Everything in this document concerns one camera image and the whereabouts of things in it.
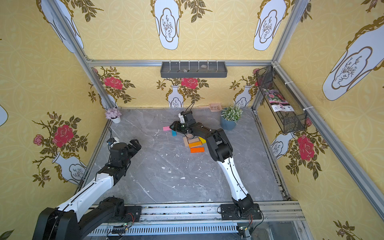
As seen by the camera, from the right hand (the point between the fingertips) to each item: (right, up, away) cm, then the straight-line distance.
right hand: (171, 129), depth 105 cm
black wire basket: (+72, +8, -17) cm, 75 cm away
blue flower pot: (+39, +3, -2) cm, 40 cm away
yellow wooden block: (+22, -7, -5) cm, 24 cm away
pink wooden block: (-3, +1, +2) cm, 4 cm away
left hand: (-18, -7, -19) cm, 27 cm away
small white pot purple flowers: (-39, +10, -1) cm, 41 cm away
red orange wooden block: (+19, -13, -7) cm, 24 cm away
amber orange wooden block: (+17, -10, -5) cm, 20 cm away
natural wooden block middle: (+16, -7, -5) cm, 18 cm away
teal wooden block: (+2, -3, -1) cm, 3 cm away
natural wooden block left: (+11, -8, -5) cm, 14 cm away
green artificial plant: (+41, +11, -8) cm, 43 cm away
